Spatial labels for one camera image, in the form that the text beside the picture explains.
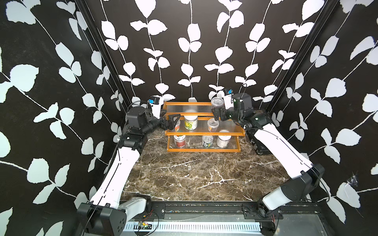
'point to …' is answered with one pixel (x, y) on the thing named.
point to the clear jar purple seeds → (217, 102)
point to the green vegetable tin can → (207, 140)
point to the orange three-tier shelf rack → (198, 130)
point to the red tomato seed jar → (180, 140)
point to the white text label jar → (222, 141)
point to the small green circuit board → (144, 225)
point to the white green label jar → (190, 122)
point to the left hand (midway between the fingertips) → (173, 111)
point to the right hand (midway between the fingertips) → (218, 104)
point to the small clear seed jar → (212, 125)
